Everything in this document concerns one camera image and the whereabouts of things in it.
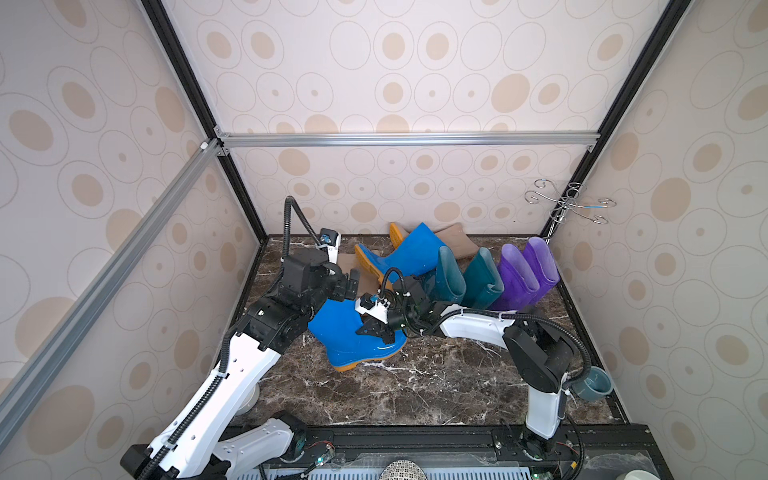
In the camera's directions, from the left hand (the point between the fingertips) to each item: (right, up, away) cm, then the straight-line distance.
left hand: (348, 264), depth 68 cm
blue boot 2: (+18, +3, +38) cm, 42 cm away
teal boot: (+34, -4, +10) cm, 36 cm away
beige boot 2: (-6, +1, +41) cm, 42 cm away
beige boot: (+35, +10, +47) cm, 59 cm away
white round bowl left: (-26, -35, +8) cm, 45 cm away
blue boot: (-5, -16, +11) cm, 20 cm away
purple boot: (+42, -4, +8) cm, 43 cm away
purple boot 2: (+50, -1, +10) cm, 51 cm away
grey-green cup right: (+66, -34, +13) cm, 75 cm away
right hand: (+4, -17, +16) cm, 23 cm away
